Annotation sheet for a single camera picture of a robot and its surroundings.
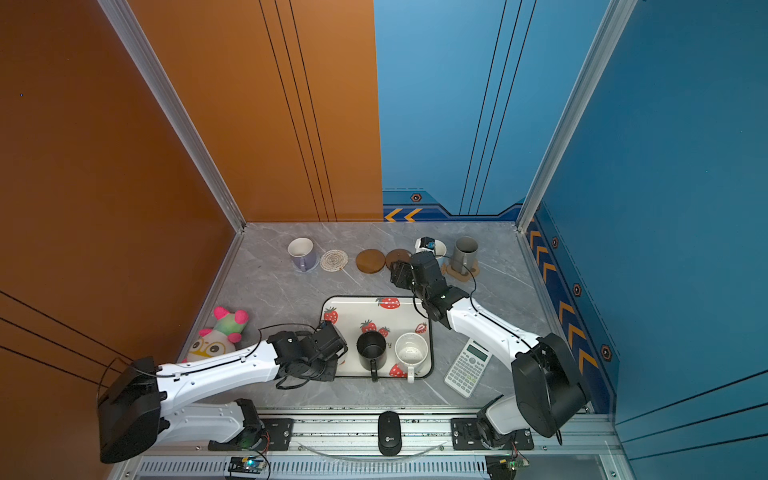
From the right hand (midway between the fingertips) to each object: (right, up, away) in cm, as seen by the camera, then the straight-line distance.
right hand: (396, 266), depth 85 cm
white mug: (+4, -24, 0) cm, 24 cm away
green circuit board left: (-35, -46, -15) cm, 60 cm away
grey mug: (+22, +3, +12) cm, 26 cm away
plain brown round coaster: (-9, +1, +23) cm, 25 cm away
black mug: (-7, -24, 0) cm, 25 cm away
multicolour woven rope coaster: (-23, +1, +23) cm, 33 cm away
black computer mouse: (-2, -40, -13) cm, 42 cm away
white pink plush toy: (-50, -20, -1) cm, 54 cm away
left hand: (-17, -28, -4) cm, 33 cm away
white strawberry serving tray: (-2, -16, +8) cm, 18 cm away
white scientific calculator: (+21, -28, -2) cm, 35 cm away
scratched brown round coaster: (0, +3, +24) cm, 24 cm away
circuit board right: (+25, -46, -16) cm, 55 cm away
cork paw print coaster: (+25, -5, +18) cm, 31 cm away
